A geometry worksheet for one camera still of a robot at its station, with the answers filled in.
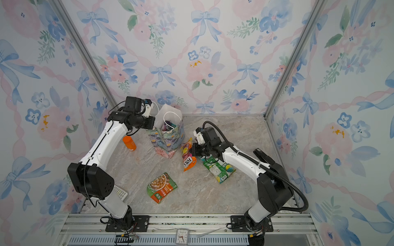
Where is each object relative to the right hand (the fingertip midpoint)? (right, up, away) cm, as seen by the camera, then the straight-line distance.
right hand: (189, 149), depth 83 cm
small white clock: (-2, -38, -14) cm, 41 cm away
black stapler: (+46, -7, +11) cm, 48 cm away
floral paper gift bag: (-10, +9, -4) cm, 14 cm away
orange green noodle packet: (-16, -21, +2) cm, 27 cm away
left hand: (-19, +16, 0) cm, 25 cm away
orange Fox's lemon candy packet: (0, -6, 0) cm, 6 cm away
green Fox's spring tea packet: (+17, -13, +7) cm, 23 cm away
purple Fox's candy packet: (-15, +12, +12) cm, 23 cm away
